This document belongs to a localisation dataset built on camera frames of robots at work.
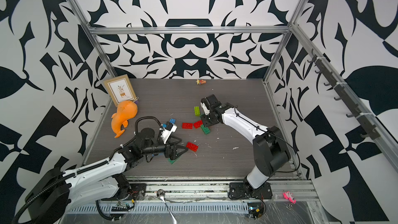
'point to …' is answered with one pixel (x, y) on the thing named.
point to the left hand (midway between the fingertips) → (183, 141)
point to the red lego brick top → (187, 125)
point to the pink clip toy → (288, 195)
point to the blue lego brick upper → (173, 121)
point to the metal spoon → (160, 193)
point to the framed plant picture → (119, 89)
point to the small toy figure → (200, 81)
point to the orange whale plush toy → (126, 109)
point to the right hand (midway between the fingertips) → (205, 118)
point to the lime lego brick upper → (197, 111)
